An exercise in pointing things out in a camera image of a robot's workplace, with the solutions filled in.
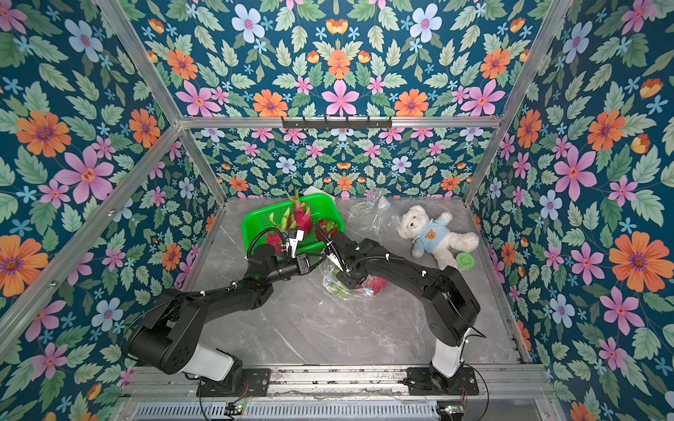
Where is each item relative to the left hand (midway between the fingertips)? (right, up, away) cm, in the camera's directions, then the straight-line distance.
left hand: (327, 257), depth 80 cm
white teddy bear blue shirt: (+38, +6, +18) cm, 43 cm away
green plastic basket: (-6, +18, +32) cm, 37 cm away
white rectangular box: (-10, +26, +38) cm, 47 cm away
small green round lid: (+49, -3, +14) cm, 51 cm away
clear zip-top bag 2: (0, -5, +3) cm, 6 cm away
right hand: (+9, -5, +8) cm, 13 cm away
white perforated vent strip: (+24, -40, -10) cm, 48 cm away
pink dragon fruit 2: (-12, +13, +21) cm, 27 cm away
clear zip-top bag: (+16, +14, +28) cm, 35 cm away
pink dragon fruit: (+14, -9, 0) cm, 17 cm away
